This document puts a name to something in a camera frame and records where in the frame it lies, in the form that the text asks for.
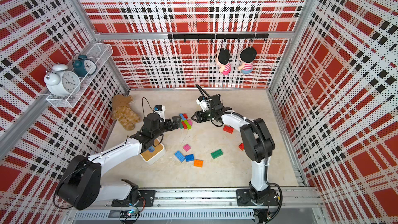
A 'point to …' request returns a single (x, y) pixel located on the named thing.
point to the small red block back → (185, 115)
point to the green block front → (216, 154)
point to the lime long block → (188, 125)
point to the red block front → (228, 128)
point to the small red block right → (241, 146)
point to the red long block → (184, 125)
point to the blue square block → (189, 157)
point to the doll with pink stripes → (223, 56)
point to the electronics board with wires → (130, 213)
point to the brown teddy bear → (124, 113)
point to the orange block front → (198, 163)
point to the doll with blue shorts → (246, 55)
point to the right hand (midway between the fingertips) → (197, 116)
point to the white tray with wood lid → (154, 153)
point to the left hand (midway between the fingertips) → (177, 118)
